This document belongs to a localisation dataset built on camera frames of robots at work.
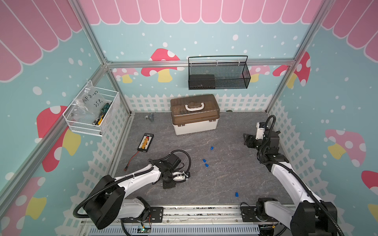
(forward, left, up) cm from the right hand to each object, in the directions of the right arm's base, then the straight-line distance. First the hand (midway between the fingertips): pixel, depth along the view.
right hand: (249, 134), depth 84 cm
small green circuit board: (-44, +57, -19) cm, 74 cm away
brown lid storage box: (+15, +32, +2) cm, 35 cm away
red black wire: (-7, +74, -18) cm, 76 cm away
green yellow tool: (+4, +77, +18) cm, 80 cm away
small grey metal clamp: (+30, +66, -16) cm, 74 cm away
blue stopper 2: (-7, +26, -18) cm, 32 cm away
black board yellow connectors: (+5, +66, -15) cm, 68 cm away
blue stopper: (+2, +20, -18) cm, 27 cm away
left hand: (-21, +46, -17) cm, 54 cm away
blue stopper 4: (-28, +9, -18) cm, 35 cm away
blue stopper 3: (-10, +24, -18) cm, 32 cm away
